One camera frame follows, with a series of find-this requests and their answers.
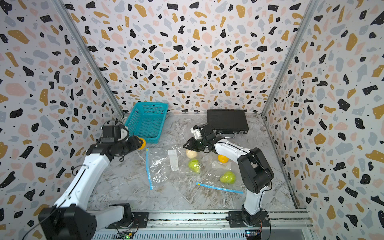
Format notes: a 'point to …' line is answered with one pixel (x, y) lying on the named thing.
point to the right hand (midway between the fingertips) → (185, 146)
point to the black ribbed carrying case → (228, 121)
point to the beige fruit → (191, 154)
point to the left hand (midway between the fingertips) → (139, 142)
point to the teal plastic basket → (146, 121)
